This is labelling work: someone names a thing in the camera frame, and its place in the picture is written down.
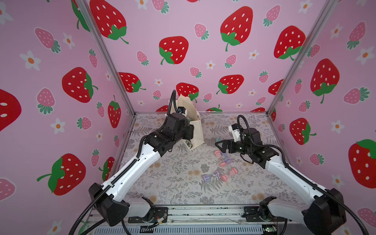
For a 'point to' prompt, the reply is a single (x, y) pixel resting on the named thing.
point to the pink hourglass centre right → (218, 153)
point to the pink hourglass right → (233, 172)
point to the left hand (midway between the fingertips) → (190, 126)
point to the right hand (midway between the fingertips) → (219, 144)
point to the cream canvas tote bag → (187, 105)
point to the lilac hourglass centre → (207, 177)
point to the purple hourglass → (226, 155)
